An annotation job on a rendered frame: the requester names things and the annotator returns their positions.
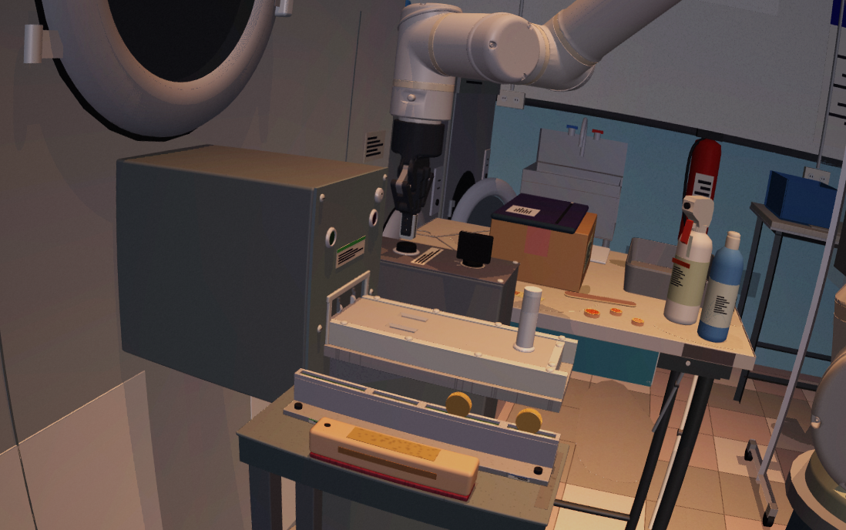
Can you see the tan table with black legs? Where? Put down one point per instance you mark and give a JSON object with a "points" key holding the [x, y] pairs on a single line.
{"points": [[644, 335]]}

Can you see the round grey machine door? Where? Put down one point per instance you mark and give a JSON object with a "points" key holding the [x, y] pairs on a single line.
{"points": [[99, 88]]}

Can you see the tan round token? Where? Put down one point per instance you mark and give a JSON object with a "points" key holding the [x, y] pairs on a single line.
{"points": [[458, 404], [528, 420]]}

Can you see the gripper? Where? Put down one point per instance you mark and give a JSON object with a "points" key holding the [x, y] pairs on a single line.
{"points": [[418, 140]]}

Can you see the black start button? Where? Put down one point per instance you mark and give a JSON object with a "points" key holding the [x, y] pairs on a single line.
{"points": [[405, 247]]}

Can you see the grey control box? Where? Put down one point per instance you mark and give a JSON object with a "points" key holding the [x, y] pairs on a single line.
{"points": [[452, 283]]}

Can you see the large grey cleaning machine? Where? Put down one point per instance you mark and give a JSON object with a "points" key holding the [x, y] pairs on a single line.
{"points": [[25, 295]]}

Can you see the flat wooden stick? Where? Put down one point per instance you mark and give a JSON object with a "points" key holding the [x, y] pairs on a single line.
{"points": [[600, 297]]}

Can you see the dark grey small table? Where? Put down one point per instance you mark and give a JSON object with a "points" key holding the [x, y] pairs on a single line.
{"points": [[275, 457]]}

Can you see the brown cardboard box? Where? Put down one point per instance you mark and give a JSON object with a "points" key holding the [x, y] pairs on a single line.
{"points": [[541, 258]]}

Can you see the dark purple flat box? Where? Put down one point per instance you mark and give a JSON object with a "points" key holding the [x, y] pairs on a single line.
{"points": [[544, 211]]}

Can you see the dark grey coin box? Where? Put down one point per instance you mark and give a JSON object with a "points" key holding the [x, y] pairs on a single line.
{"points": [[217, 272]]}

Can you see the black selector knob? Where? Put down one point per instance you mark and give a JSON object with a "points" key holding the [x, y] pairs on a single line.
{"points": [[474, 247]]}

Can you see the grey token rack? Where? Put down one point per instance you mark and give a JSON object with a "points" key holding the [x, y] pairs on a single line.
{"points": [[423, 427]]}

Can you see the tan block with red base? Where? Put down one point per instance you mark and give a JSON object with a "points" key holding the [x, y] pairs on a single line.
{"points": [[393, 457]]}

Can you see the white spray bottle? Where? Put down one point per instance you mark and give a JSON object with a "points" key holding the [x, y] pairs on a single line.
{"points": [[688, 280]]}

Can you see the red fire extinguisher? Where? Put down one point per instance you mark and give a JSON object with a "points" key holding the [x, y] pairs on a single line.
{"points": [[703, 162]]}

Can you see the grey plastic bin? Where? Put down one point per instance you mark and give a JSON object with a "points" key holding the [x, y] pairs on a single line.
{"points": [[644, 272]]}

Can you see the blue box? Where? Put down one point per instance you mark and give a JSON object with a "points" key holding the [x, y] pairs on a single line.
{"points": [[799, 199]]}

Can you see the grey coin slide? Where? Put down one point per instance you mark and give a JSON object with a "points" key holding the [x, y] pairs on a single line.
{"points": [[452, 342]]}

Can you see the white wall outlet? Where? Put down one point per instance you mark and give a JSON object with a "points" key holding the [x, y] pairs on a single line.
{"points": [[511, 98], [817, 175]]}

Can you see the white wall poster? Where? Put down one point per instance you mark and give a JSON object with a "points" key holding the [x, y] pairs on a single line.
{"points": [[841, 81]]}

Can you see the grey side table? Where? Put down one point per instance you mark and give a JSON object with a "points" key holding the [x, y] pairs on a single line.
{"points": [[765, 295]]}

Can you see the grey washer with white door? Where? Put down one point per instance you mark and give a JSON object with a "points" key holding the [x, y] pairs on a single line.
{"points": [[471, 140]]}

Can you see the grey wall sink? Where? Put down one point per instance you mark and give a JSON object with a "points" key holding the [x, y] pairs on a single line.
{"points": [[578, 162]]}

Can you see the blue bottle with white cap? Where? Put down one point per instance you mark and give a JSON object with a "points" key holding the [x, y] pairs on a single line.
{"points": [[721, 295]]}

